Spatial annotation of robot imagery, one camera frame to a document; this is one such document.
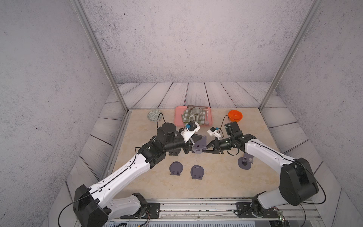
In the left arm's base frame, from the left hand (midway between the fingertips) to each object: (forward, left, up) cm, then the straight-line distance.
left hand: (202, 138), depth 67 cm
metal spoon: (+35, -10, -29) cm, 46 cm away
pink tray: (+48, +12, -29) cm, 57 cm away
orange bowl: (+38, -32, -26) cm, 56 cm away
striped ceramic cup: (+42, -2, -26) cm, 49 cm away
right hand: (0, -2, -11) cm, 12 cm away
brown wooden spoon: (+52, +2, -29) cm, 60 cm away
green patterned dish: (+41, +33, -28) cm, 60 cm away
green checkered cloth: (+42, +7, -28) cm, 51 cm away
